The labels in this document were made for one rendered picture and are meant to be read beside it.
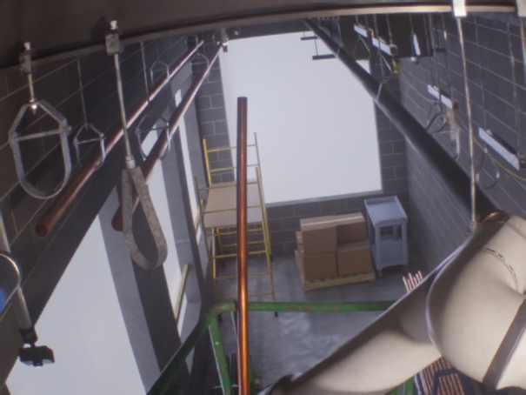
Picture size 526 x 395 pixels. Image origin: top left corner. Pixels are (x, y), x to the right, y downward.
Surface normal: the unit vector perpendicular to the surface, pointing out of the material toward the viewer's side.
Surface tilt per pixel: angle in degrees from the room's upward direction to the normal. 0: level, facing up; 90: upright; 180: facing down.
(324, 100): 90
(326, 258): 90
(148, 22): 90
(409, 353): 101
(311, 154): 90
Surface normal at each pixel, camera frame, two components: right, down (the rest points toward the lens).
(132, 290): 0.01, 0.32
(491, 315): -0.26, -0.55
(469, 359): -0.65, 0.36
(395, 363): -0.40, 0.51
